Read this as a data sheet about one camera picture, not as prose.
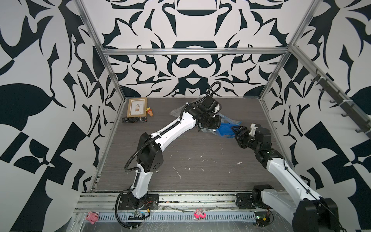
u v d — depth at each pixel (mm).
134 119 1049
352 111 551
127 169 435
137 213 689
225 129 827
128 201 687
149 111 1081
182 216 712
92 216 684
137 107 1126
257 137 661
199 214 703
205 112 625
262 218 714
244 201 744
